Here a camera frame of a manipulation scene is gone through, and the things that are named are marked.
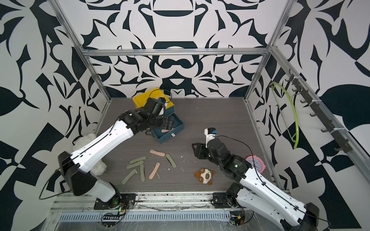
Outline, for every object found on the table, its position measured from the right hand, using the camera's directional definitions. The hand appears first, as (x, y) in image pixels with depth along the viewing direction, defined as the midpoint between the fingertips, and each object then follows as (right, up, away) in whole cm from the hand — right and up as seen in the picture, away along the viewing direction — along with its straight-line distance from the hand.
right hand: (194, 144), depth 74 cm
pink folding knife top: (-21, -9, +16) cm, 28 cm away
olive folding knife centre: (-29, -19, +9) cm, 36 cm away
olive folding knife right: (-13, -13, +13) cm, 22 cm away
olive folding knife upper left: (-33, -12, +13) cm, 38 cm away
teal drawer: (-18, +3, +9) cm, 21 cm away
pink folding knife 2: (-22, -17, +10) cm, 30 cm away
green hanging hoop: (+46, +12, -8) cm, 48 cm away
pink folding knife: (-18, +5, +17) cm, 25 cm away
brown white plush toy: (+6, -19, +5) cm, 20 cm away
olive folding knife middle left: (-34, -14, +12) cm, 39 cm away
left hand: (-14, +13, +2) cm, 20 cm away
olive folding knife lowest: (-36, -20, +8) cm, 42 cm away
